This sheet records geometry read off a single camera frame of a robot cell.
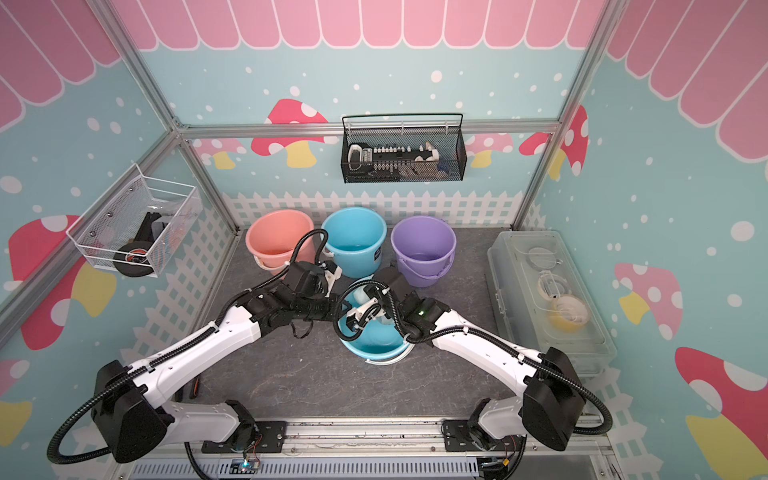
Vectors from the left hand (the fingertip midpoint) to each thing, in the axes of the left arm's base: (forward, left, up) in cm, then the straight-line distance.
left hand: (348, 312), depth 78 cm
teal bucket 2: (+39, +3, -13) cm, 41 cm away
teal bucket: (-1, -8, -14) cm, 17 cm away
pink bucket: (+31, +30, -4) cm, 43 cm away
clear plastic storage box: (+5, -53, -1) cm, 53 cm away
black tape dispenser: (+4, +47, +16) cm, 50 cm away
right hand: (+9, -7, +6) cm, 13 cm away
